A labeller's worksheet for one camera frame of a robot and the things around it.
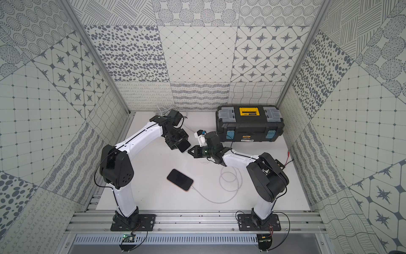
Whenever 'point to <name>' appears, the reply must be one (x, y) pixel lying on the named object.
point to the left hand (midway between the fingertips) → (181, 138)
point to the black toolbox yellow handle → (248, 123)
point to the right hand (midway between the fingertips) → (189, 152)
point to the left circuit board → (128, 238)
